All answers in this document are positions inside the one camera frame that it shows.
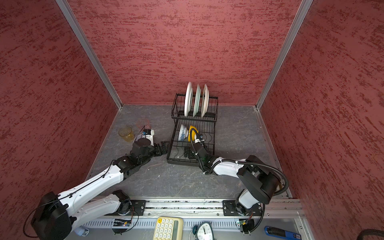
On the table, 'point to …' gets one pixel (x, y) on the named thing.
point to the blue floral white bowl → (183, 133)
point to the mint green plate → (197, 101)
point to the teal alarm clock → (204, 231)
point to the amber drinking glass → (126, 133)
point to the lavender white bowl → (145, 139)
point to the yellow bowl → (193, 133)
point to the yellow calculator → (168, 228)
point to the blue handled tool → (282, 234)
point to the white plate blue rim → (188, 99)
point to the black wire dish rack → (196, 116)
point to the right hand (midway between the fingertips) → (190, 150)
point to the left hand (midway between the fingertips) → (163, 146)
